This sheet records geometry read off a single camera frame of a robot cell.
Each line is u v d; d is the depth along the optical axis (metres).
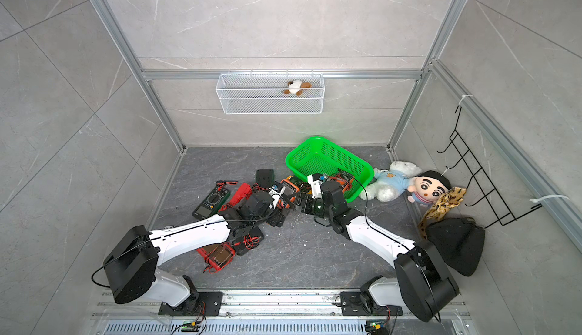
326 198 0.65
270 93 1.01
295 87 0.88
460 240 0.65
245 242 0.83
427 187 0.81
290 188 0.81
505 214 0.57
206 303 0.73
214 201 0.96
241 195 0.93
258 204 0.63
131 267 0.42
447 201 0.75
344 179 1.01
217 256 0.80
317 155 1.14
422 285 0.41
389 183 0.97
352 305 0.72
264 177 1.04
